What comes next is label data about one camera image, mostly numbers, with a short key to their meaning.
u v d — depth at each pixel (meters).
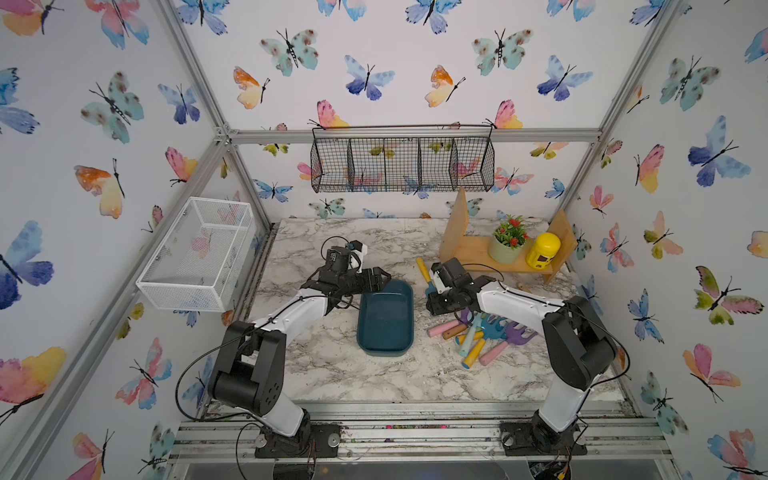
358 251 0.82
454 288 0.75
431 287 0.88
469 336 0.88
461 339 0.88
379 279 0.79
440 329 0.91
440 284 0.77
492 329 0.91
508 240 0.91
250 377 0.44
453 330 0.91
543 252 0.91
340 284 0.71
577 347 0.48
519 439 0.73
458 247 1.04
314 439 0.73
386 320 0.94
